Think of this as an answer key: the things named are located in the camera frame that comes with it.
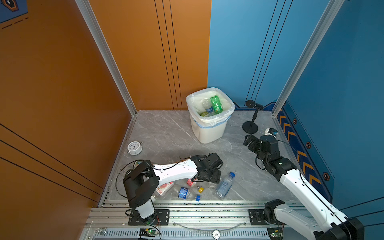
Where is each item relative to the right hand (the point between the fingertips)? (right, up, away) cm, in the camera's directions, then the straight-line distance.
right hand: (249, 139), depth 80 cm
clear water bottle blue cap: (-14, -25, -1) cm, 28 cm away
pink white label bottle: (-47, -26, -1) cm, 54 cm away
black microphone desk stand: (+11, +6, +29) cm, 31 cm away
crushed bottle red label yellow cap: (-30, -24, -1) cm, 39 cm away
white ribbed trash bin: (-20, +2, +15) cm, 25 cm away
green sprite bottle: (-16, +21, +14) cm, 30 cm away
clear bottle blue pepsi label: (-22, +21, +16) cm, 34 cm away
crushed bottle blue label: (-34, -27, -4) cm, 44 cm away
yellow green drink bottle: (-24, +16, +23) cm, 37 cm away
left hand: (-18, -21, +2) cm, 28 cm away
